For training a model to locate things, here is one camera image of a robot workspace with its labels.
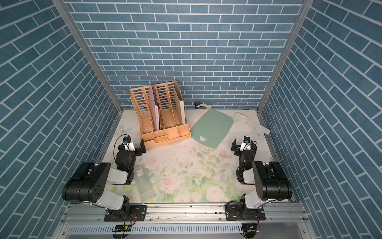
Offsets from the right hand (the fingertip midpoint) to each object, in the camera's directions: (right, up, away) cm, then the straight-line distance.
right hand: (245, 140), depth 90 cm
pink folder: (-54, +18, -5) cm, 57 cm away
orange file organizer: (-49, +17, +26) cm, 59 cm away
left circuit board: (-65, -40, -19) cm, 79 cm away
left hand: (-65, +1, -1) cm, 65 cm away
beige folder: (-40, +21, -3) cm, 45 cm away
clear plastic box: (-58, -26, -7) cm, 64 cm away
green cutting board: (-20, +6, +18) cm, 28 cm away
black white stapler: (-28, +25, +29) cm, 47 cm away
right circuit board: (-4, -40, -20) cm, 45 cm away
